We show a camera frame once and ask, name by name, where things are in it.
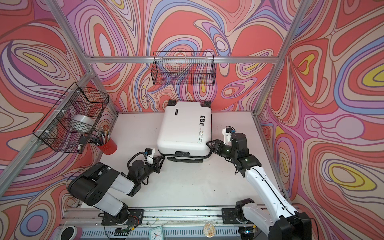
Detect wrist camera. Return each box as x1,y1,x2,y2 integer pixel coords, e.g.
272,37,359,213
145,148,156,165
222,126,248,151

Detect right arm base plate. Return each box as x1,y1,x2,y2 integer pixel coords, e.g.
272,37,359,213
221,206,264,226

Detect small white clock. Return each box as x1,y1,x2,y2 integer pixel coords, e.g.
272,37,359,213
149,227,164,240

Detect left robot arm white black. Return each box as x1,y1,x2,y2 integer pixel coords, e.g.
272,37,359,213
67,152,165,225

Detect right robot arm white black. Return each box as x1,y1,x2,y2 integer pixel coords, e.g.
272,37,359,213
207,140,312,240

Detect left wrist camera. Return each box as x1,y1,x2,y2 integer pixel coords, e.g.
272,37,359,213
145,148,156,165

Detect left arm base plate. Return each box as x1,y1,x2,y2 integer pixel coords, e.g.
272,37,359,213
101,209,144,227

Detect black wire basket on back wall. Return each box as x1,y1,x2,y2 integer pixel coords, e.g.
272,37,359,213
151,51,217,86

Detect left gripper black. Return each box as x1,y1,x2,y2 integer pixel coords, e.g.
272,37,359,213
136,155,165,186

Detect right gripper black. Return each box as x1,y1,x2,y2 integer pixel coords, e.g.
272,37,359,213
204,138,237,160

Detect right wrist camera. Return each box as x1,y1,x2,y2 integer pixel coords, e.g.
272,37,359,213
222,126,248,151

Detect round food badge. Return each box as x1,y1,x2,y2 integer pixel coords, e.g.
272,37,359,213
203,223,216,238

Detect black wire basket on left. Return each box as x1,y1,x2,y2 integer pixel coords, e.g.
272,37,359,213
33,83,110,154

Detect pink cylinder black top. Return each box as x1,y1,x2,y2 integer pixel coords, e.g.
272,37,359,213
59,226,83,240

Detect red pen cup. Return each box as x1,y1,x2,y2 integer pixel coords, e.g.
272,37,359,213
89,128,118,155

